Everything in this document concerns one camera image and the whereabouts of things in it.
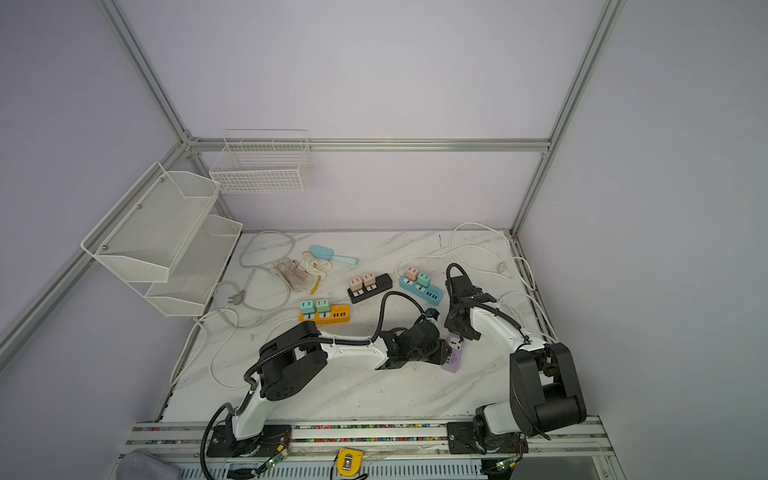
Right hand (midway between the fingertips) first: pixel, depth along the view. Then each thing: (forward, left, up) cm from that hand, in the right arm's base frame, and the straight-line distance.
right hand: (456, 325), depth 89 cm
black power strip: (+17, +23, -1) cm, 29 cm away
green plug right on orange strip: (+5, +41, +3) cm, 42 cm away
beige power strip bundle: (+20, +51, -1) cm, 55 cm away
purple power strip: (-4, +1, -2) cm, 5 cm away
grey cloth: (-36, +77, 0) cm, 85 cm away
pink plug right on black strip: (+16, +28, +3) cm, 32 cm away
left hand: (-8, +3, -2) cm, 9 cm away
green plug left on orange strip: (+4, +46, +4) cm, 46 cm away
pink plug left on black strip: (+13, +32, +3) cm, 35 cm away
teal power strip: (+12, +7, -1) cm, 14 cm away
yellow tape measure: (-34, +27, -3) cm, 44 cm away
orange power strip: (+4, +37, -1) cm, 37 cm away
